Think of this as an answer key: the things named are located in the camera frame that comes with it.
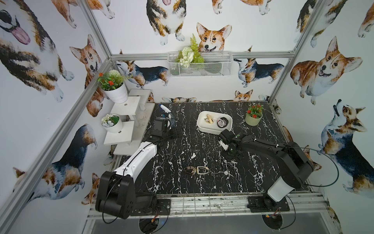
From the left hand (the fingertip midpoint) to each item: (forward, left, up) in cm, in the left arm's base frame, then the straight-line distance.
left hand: (177, 126), depth 87 cm
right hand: (-13, -30, -13) cm, 36 cm away
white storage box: (+13, -25, -15) cm, 32 cm away
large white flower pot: (+15, +35, +11) cm, 39 cm away
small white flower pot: (-2, +34, +7) cm, 35 cm away
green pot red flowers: (+12, -52, -6) cm, 53 cm away
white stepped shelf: (-9, +28, -1) cm, 30 cm away
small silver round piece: (-23, -29, -16) cm, 40 cm away
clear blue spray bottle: (+14, +9, 0) cm, 17 cm away
